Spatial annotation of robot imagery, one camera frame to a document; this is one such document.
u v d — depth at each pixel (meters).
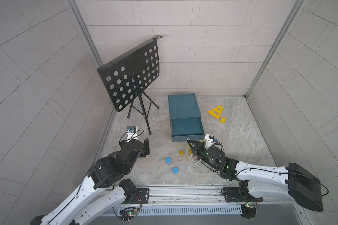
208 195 0.73
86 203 0.41
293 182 0.41
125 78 0.64
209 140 0.71
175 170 0.77
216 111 1.06
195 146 0.66
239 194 0.64
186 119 0.82
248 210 0.68
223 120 1.01
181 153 0.84
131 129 0.55
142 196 0.71
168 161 0.81
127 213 0.65
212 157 0.56
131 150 0.44
